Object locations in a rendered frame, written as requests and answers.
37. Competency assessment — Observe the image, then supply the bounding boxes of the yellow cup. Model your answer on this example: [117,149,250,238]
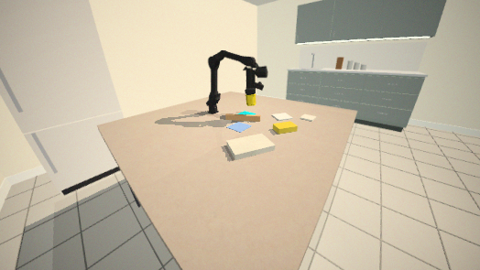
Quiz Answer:
[245,94,256,106]

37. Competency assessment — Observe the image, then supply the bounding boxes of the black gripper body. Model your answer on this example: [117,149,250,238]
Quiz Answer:
[245,78,256,93]

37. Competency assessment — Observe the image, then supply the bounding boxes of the wooden rail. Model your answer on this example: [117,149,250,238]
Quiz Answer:
[225,113,260,122]

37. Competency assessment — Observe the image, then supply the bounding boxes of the cream flat square block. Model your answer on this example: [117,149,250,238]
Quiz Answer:
[300,114,316,121]

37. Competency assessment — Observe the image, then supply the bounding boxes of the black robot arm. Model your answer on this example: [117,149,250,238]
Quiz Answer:
[206,50,268,114]

